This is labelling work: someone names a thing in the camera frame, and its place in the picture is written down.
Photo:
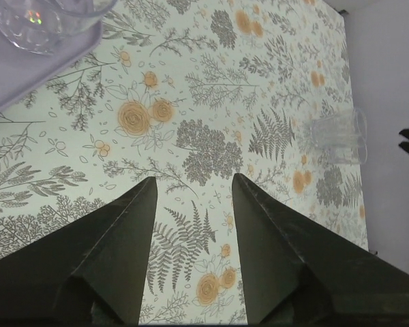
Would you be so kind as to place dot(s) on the lilac plastic tray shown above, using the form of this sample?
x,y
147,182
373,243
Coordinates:
x,y
22,71

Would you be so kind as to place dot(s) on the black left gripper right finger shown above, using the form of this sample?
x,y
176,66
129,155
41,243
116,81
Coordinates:
x,y
295,271

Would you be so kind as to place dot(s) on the floral tablecloth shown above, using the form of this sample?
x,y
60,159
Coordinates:
x,y
190,93

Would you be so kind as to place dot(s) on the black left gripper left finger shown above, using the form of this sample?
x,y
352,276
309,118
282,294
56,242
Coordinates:
x,y
91,270

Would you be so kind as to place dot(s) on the clear faceted tumbler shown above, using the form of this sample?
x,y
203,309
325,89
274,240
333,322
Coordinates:
x,y
38,26

